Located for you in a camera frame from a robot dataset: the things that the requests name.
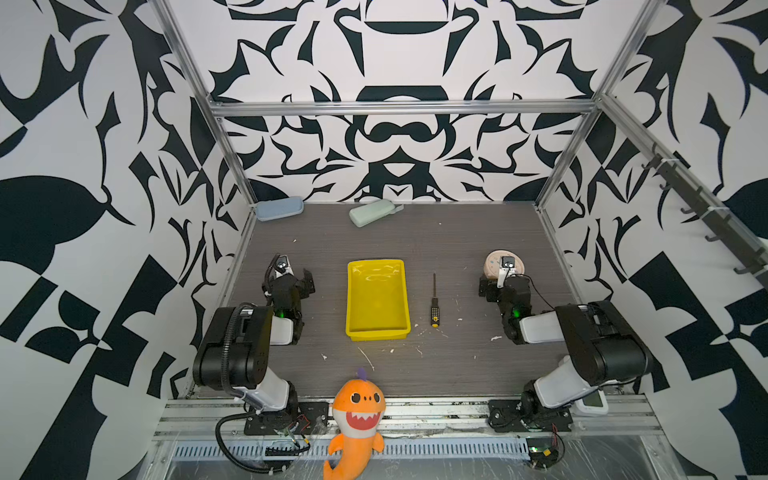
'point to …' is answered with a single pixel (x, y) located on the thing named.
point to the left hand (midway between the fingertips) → (287, 269)
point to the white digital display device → (594, 404)
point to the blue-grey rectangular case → (273, 209)
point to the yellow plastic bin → (376, 300)
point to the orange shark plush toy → (358, 408)
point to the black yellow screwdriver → (434, 311)
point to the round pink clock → (492, 262)
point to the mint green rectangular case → (365, 215)
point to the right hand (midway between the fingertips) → (504, 272)
